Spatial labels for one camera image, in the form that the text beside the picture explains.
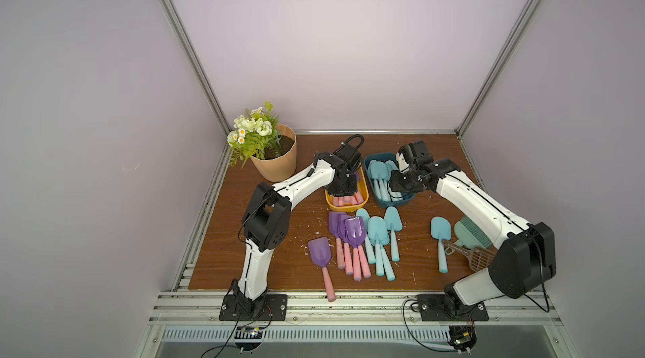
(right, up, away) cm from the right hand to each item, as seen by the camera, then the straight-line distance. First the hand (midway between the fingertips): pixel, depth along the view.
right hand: (395, 173), depth 84 cm
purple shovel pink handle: (-19, -11, +9) cm, 24 cm away
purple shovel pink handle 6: (-21, -18, +5) cm, 29 cm away
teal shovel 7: (-2, 0, +19) cm, 19 cm away
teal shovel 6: (-4, -6, +16) cm, 17 cm away
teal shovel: (-10, -16, +8) cm, 20 cm away
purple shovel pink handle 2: (-17, -10, +5) cm, 20 cm away
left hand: (-13, -7, +6) cm, 16 cm away
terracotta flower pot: (-41, +4, +6) cm, 42 cm away
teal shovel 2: (-7, -18, +4) cm, 20 cm away
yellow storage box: (-10, -7, +13) cm, 18 cm away
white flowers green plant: (-47, +13, -4) cm, 49 cm away
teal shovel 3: (-4, -23, +2) cm, 24 cm away
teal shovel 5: (+17, -21, +3) cm, 27 cm away
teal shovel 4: (+1, -19, +6) cm, 20 cm away
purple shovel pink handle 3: (-12, -11, +10) cm, 19 cm away
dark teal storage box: (-1, +6, +18) cm, 19 cm away
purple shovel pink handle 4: (-14, -11, +9) cm, 20 cm away
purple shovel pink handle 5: (-26, -27, -1) cm, 37 cm away
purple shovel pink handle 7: (-14, -22, +3) cm, 26 cm away
